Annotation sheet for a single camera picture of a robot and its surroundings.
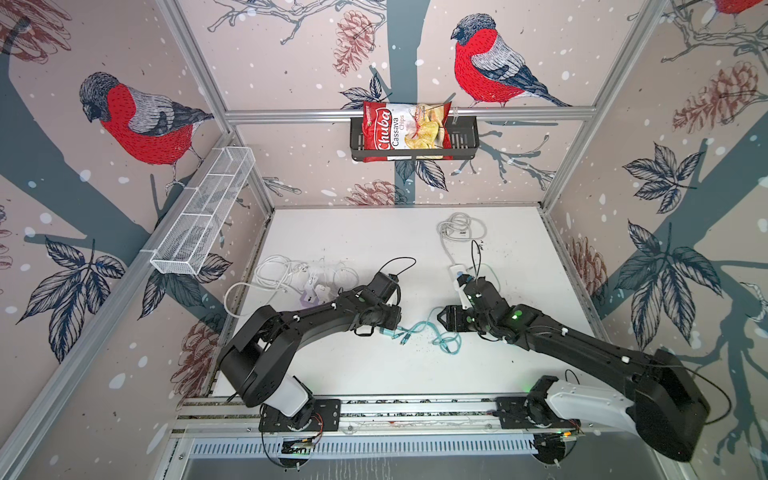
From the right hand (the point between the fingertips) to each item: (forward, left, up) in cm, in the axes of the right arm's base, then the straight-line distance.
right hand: (441, 323), depth 82 cm
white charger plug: (+7, +35, +3) cm, 36 cm away
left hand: (+2, +13, -2) cm, 13 cm away
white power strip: (+22, -6, -6) cm, 24 cm away
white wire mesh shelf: (+6, +64, +26) cm, 70 cm away
